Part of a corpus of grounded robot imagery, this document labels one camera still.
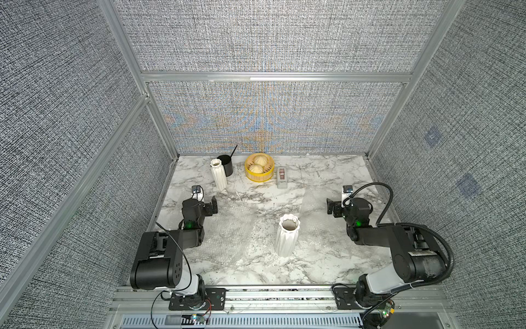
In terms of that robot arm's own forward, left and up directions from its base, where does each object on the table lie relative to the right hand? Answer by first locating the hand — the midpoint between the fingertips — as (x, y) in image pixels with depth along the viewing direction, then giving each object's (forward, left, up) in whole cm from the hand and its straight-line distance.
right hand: (339, 192), depth 93 cm
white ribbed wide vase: (-25, +27, +12) cm, 39 cm away
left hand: (-1, +61, 0) cm, 61 cm away
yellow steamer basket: (+18, +32, -5) cm, 37 cm away
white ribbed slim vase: (+8, +55, +4) cm, 56 cm away
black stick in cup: (+22, +49, +5) cm, 54 cm away
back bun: (+23, +36, -2) cm, 43 cm away
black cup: (+17, +53, +1) cm, 56 cm away
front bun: (+17, +38, -2) cm, 42 cm away
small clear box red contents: (+13, +25, -6) cm, 29 cm away
